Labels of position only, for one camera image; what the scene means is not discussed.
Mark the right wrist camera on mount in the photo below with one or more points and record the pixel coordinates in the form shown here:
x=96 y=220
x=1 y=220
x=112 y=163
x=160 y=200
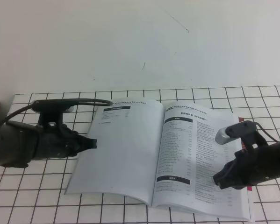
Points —
x=244 y=130

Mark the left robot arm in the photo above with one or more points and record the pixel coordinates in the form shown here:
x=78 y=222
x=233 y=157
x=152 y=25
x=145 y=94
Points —
x=22 y=143

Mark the white HEEC catalogue book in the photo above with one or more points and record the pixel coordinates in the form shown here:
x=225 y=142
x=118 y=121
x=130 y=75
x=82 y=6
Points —
x=162 y=156

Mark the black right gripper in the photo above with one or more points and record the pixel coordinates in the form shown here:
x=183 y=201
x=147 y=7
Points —
x=245 y=170

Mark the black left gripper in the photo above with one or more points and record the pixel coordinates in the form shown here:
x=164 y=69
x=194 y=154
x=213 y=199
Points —
x=59 y=141

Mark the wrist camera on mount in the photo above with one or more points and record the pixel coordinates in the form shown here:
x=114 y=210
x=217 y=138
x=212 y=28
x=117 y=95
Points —
x=244 y=130
x=51 y=111

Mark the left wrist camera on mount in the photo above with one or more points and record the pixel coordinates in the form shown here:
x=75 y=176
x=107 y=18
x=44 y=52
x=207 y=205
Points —
x=51 y=111

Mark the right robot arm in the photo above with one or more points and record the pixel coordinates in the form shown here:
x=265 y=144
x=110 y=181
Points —
x=274 y=151

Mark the white black-grid tablecloth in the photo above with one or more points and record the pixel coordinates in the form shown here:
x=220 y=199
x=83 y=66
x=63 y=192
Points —
x=36 y=194

